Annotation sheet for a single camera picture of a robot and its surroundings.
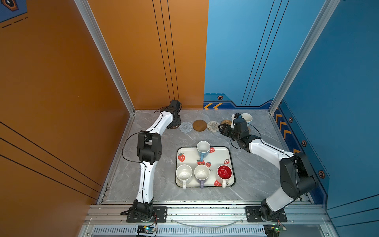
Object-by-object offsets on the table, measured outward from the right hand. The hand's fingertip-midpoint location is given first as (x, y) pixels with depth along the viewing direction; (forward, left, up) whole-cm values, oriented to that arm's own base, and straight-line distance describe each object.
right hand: (220, 127), depth 91 cm
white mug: (-23, +23, -14) cm, 35 cm away
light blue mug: (+14, -22, -6) cm, 26 cm away
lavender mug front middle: (-23, +12, -14) cm, 30 cm away
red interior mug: (-24, -1, -12) cm, 27 cm away
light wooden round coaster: (+13, +13, -13) cm, 22 cm away
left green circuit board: (-51, +40, -16) cm, 66 cm away
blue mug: (-9, +11, -10) cm, 17 cm away
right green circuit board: (-51, -22, -17) cm, 58 cm away
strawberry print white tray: (-11, +1, -16) cm, 20 cm away
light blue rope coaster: (+11, +23, -13) cm, 29 cm away
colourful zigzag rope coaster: (+12, +3, -13) cm, 18 cm away
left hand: (+11, +30, -6) cm, 33 cm away
